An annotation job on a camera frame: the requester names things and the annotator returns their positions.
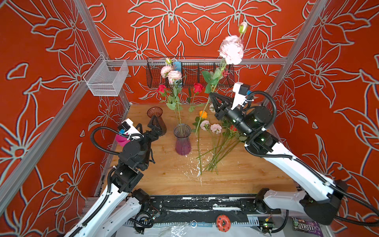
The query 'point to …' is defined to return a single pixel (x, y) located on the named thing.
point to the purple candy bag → (299, 224)
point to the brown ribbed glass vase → (157, 112)
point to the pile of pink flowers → (223, 141)
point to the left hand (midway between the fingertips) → (149, 119)
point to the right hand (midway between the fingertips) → (209, 94)
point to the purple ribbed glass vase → (182, 133)
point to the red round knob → (223, 222)
